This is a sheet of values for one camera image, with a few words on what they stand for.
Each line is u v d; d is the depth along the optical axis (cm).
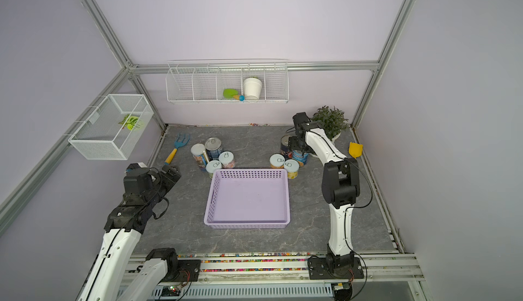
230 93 101
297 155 97
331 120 94
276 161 99
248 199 90
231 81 100
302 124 72
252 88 92
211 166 97
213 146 99
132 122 82
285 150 100
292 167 96
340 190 55
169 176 67
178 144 115
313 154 105
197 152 93
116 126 84
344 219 59
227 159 101
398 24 79
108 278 42
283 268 75
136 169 65
